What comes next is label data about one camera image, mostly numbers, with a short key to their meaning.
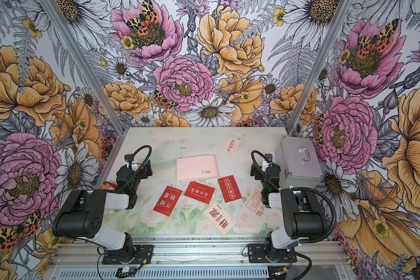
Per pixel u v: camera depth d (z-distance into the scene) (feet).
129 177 2.37
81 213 1.52
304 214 1.52
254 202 2.93
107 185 2.99
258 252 2.44
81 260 2.45
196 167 3.35
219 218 2.77
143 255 2.40
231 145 3.75
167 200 2.93
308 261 2.13
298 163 2.82
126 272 2.38
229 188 3.09
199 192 3.05
